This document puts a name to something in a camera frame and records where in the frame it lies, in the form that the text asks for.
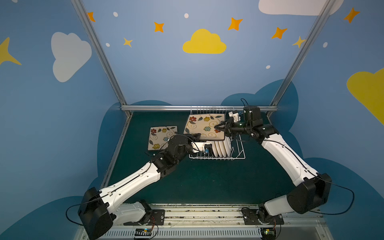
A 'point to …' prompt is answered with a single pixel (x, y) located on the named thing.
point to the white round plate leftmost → (214, 148)
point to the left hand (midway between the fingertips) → (195, 129)
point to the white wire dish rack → (238, 152)
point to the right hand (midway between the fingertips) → (215, 126)
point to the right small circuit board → (268, 233)
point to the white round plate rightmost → (227, 145)
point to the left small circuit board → (143, 232)
